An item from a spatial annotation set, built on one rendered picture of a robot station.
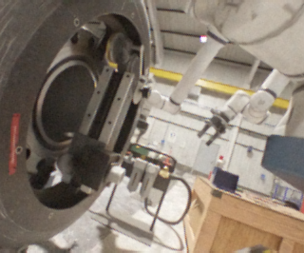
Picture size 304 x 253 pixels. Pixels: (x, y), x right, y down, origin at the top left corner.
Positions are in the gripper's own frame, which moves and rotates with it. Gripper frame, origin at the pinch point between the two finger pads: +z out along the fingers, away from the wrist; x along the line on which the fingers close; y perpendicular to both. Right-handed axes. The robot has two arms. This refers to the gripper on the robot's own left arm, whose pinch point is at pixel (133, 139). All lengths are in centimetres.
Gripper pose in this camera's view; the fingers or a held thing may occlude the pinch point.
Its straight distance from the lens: 120.7
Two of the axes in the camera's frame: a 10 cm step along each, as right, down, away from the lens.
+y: 1.4, 2.0, 9.7
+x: -9.3, -3.2, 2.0
